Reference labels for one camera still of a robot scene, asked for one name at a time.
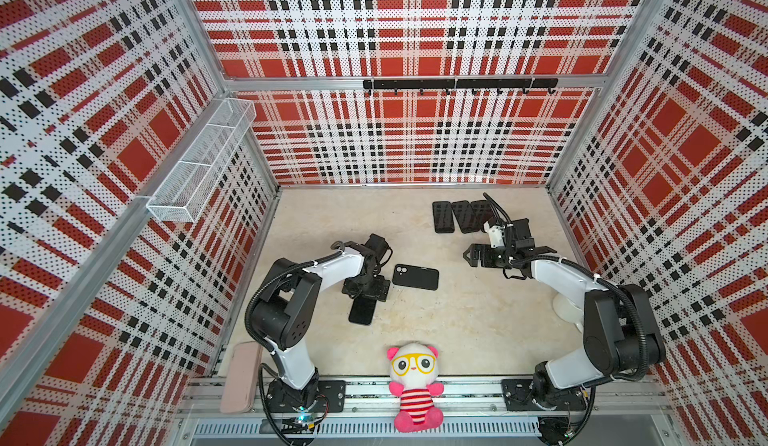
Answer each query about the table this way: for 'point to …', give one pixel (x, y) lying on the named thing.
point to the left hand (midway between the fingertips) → (369, 299)
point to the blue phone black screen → (362, 310)
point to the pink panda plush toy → (414, 366)
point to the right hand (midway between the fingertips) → (479, 256)
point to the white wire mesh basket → (186, 190)
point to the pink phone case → (242, 378)
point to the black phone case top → (413, 276)
